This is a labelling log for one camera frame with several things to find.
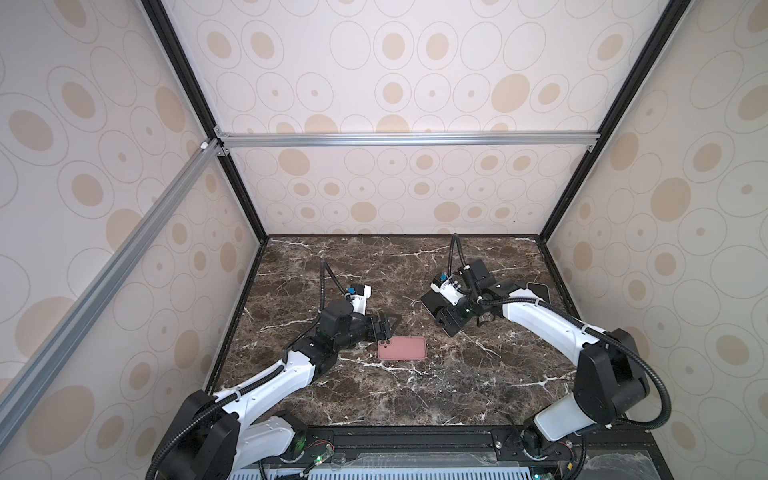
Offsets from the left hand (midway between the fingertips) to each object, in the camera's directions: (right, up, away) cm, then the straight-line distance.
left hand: (398, 317), depth 78 cm
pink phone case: (+2, -12, +12) cm, 17 cm away
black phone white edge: (+51, +5, +27) cm, 58 cm away
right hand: (+14, 0, +10) cm, 17 cm away
